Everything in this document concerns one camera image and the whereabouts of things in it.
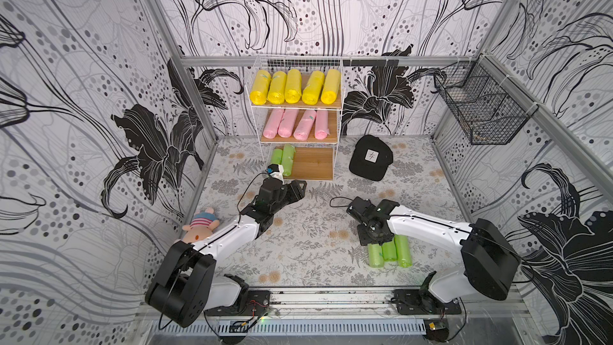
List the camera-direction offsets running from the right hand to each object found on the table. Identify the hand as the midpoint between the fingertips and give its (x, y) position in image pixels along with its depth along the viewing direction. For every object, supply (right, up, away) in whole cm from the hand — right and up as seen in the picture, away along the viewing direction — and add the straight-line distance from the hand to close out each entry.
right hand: (370, 236), depth 86 cm
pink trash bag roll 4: (-18, +39, -1) cm, 43 cm away
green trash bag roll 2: (-32, +32, +22) cm, 50 cm away
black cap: (+5, +29, +19) cm, 35 cm away
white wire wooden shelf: (-21, +28, +23) cm, 41 cm away
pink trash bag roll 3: (-24, +41, 0) cm, 47 cm away
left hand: (-24, +17, +1) cm, 29 cm away
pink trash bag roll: (-36, +41, +1) cm, 55 cm away
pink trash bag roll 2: (-30, +42, +2) cm, 52 cm away
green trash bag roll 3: (0, -5, -6) cm, 8 cm away
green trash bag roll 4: (+5, -3, -6) cm, 8 cm away
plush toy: (-60, +5, -2) cm, 60 cm away
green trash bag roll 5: (+10, -3, -5) cm, 12 cm away
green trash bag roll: (-37, +30, +19) cm, 51 cm away
